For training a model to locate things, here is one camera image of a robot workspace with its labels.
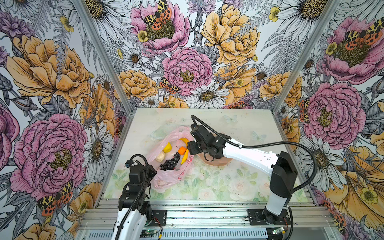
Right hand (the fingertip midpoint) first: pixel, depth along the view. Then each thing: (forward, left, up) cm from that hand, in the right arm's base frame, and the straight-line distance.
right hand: (195, 150), depth 82 cm
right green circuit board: (-35, -39, -16) cm, 55 cm away
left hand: (-7, +23, -7) cm, 25 cm away
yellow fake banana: (+3, +6, -12) cm, 14 cm away
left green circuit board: (-35, +23, -15) cm, 44 cm away
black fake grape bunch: (-2, +14, -12) cm, 18 cm away
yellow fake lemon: (+8, +17, -10) cm, 21 cm away
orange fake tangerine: (+6, +8, -9) cm, 13 cm away
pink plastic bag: (-13, +15, -7) cm, 22 cm away
